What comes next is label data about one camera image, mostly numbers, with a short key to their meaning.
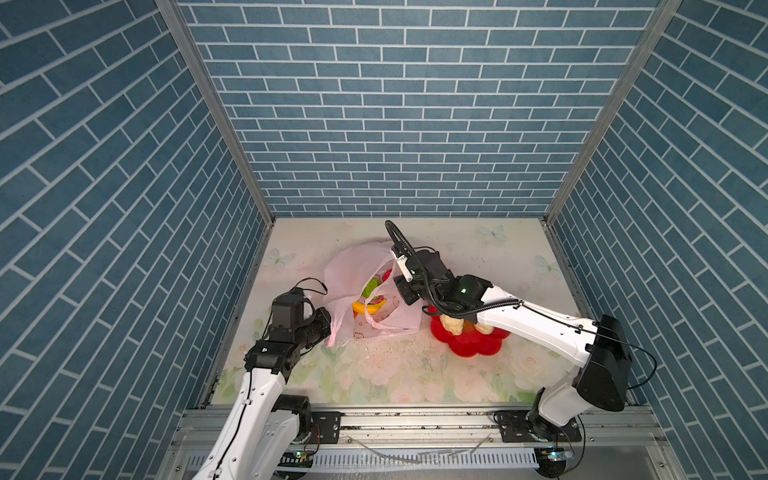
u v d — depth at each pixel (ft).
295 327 1.99
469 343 2.86
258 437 1.53
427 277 1.83
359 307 3.00
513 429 2.41
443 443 2.38
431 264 1.83
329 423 2.43
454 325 2.88
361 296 2.52
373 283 2.57
